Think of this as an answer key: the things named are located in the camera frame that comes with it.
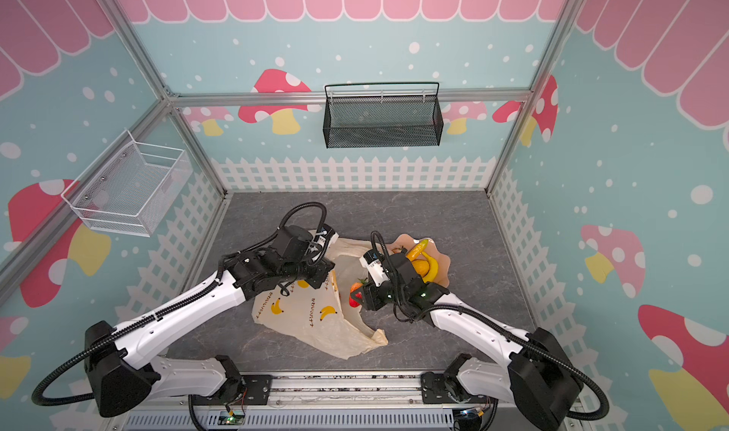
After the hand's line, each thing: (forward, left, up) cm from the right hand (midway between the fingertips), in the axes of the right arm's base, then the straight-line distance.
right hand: (359, 291), depth 79 cm
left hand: (+3, +7, +7) cm, 10 cm away
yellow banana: (+11, -24, -7) cm, 27 cm away
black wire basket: (+54, -2, +22) cm, 59 cm away
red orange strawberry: (-3, +2, 0) cm, 4 cm away
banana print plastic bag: (-7, +10, -1) cm, 12 cm away
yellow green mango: (+20, -20, -11) cm, 30 cm away
